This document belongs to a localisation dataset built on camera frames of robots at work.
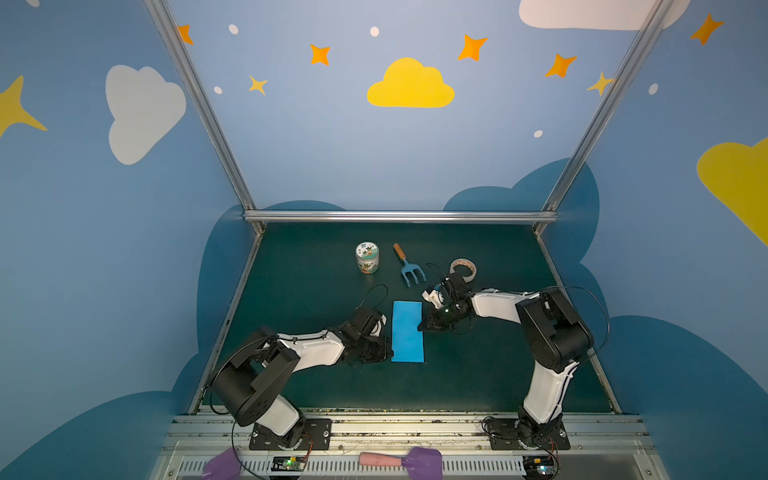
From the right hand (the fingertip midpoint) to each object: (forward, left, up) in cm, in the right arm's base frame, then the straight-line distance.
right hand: (421, 325), depth 94 cm
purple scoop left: (-39, +48, 0) cm, 62 cm away
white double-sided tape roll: (+27, -16, 0) cm, 32 cm away
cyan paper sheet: (-4, +4, -1) cm, 6 cm away
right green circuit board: (-35, -28, -1) cm, 45 cm away
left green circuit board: (-38, +33, -1) cm, 50 cm away
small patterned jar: (+21, +19, +8) cm, 30 cm away
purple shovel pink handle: (-36, +1, +3) cm, 37 cm away
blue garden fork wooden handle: (+22, +4, +1) cm, 23 cm away
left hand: (-11, +8, +1) cm, 13 cm away
